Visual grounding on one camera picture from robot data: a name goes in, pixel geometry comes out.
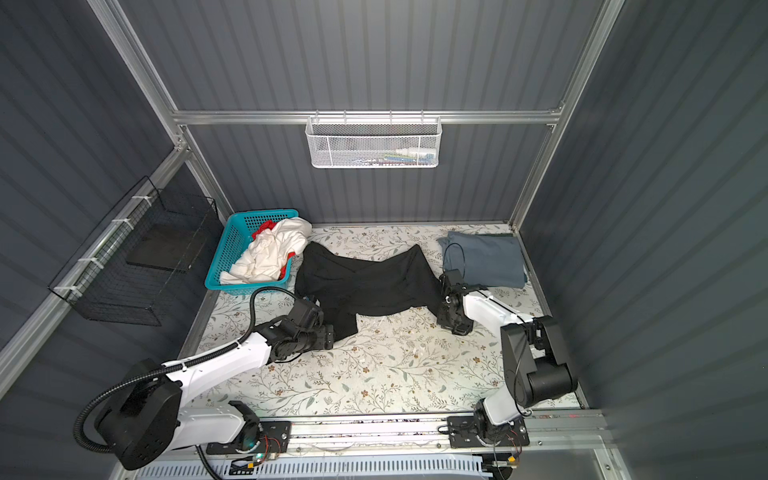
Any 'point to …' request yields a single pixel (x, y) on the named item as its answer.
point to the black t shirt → (346, 287)
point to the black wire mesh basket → (132, 267)
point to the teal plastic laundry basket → (236, 239)
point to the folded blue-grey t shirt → (488, 259)
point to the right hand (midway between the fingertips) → (453, 325)
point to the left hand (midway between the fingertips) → (325, 335)
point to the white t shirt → (268, 252)
